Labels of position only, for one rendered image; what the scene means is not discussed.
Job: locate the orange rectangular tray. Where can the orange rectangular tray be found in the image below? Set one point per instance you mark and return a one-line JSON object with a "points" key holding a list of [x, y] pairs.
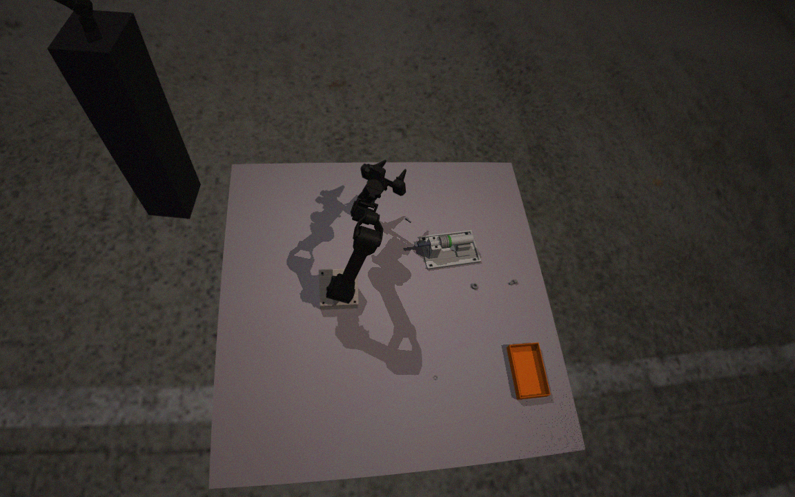
{"points": [[527, 368]]}

